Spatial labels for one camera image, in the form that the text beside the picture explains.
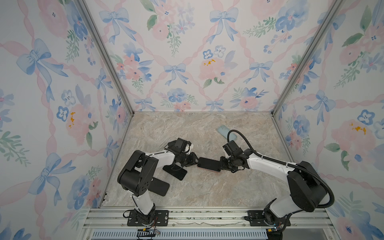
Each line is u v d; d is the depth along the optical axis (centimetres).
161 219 74
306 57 86
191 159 82
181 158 77
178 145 76
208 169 90
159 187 87
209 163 95
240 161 64
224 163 80
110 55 88
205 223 73
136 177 48
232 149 70
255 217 74
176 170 80
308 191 44
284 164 49
